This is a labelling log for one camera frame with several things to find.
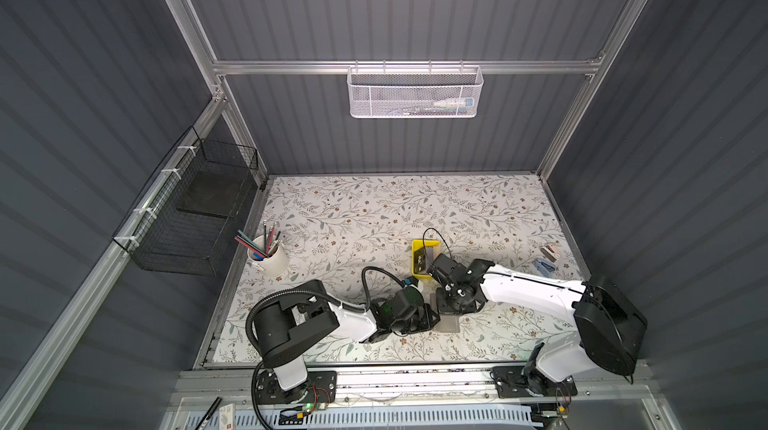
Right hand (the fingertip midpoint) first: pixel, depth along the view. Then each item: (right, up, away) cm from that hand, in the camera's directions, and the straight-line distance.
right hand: (445, 311), depth 84 cm
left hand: (-1, -2, -2) cm, 3 cm away
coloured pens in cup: (-52, +19, +5) cm, 56 cm away
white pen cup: (-50, +12, +5) cm, 52 cm away
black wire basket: (-67, +27, -12) cm, 73 cm away
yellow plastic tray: (-8, +17, +13) cm, 23 cm away
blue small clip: (+33, +11, +9) cm, 36 cm away
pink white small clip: (+37, +15, +12) cm, 42 cm away
